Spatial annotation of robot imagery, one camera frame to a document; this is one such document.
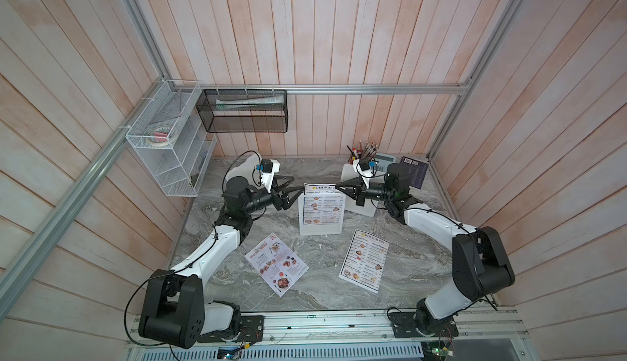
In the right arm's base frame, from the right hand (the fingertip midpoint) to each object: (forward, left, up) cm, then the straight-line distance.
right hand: (336, 186), depth 80 cm
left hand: (-3, +12, +4) cm, 13 cm away
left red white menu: (-18, +21, -22) cm, 35 cm away
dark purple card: (+28, -42, -23) cm, 55 cm away
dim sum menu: (-3, +4, -6) cm, 8 cm away
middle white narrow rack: (-6, +7, -19) cm, 21 cm away
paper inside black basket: (+28, +43, +13) cm, 53 cm away
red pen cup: (+25, -15, -7) cm, 30 cm away
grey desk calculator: (+31, -26, -20) cm, 45 cm away
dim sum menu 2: (-17, -11, -23) cm, 31 cm away
